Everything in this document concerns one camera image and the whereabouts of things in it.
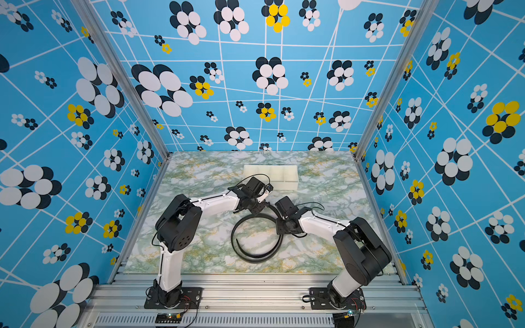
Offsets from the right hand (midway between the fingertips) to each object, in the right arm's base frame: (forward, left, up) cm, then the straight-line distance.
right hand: (285, 226), depth 92 cm
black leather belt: (-5, +14, 0) cm, 15 cm away
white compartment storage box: (+24, +1, +6) cm, 25 cm away
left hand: (+12, +11, +2) cm, 16 cm away
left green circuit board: (-34, +43, -2) cm, 55 cm away
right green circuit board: (-34, -20, -2) cm, 39 cm away
